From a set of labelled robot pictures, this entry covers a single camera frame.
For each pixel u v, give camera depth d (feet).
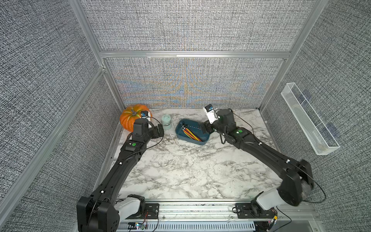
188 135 3.39
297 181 1.33
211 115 2.26
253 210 2.18
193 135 3.36
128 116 3.26
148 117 2.27
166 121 3.32
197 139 3.29
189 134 3.39
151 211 2.40
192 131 3.39
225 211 2.49
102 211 1.24
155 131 2.31
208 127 2.35
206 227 2.30
